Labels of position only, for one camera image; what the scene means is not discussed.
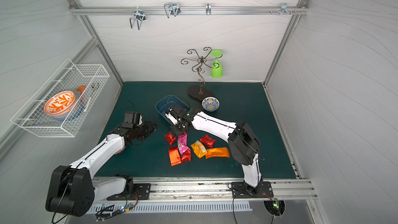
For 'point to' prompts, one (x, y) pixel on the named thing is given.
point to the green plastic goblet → (216, 69)
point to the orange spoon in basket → (81, 88)
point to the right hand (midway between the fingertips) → (176, 127)
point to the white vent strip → (152, 208)
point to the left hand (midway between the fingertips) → (155, 128)
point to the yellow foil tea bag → (198, 149)
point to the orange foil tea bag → (223, 152)
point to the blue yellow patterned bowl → (210, 104)
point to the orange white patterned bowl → (58, 105)
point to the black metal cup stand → (197, 91)
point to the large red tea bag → (174, 156)
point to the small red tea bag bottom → (186, 156)
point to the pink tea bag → (182, 142)
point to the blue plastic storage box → (163, 104)
